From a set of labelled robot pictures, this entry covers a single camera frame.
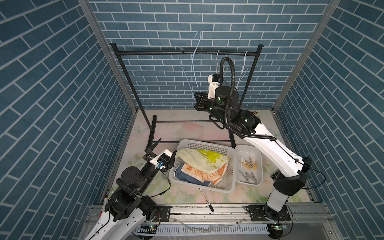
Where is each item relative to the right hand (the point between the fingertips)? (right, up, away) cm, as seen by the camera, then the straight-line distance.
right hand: (196, 94), depth 61 cm
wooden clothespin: (+35, -37, +28) cm, 58 cm away
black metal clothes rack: (-33, -11, +50) cm, 61 cm away
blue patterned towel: (-7, -42, +21) cm, 47 cm away
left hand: (-11, -21, +1) cm, 24 cm away
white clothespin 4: (+32, -44, +23) cm, 59 cm away
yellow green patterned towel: (+3, -33, +21) cm, 40 cm away
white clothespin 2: (+28, -43, +26) cm, 57 cm away
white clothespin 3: (+29, -44, +23) cm, 58 cm away
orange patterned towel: (+9, -41, +17) cm, 46 cm away
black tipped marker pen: (+7, -55, +15) cm, 58 cm away
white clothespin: (+28, -35, +31) cm, 54 cm away
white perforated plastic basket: (+17, -46, +21) cm, 54 cm away
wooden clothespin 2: (+30, -38, +28) cm, 55 cm away
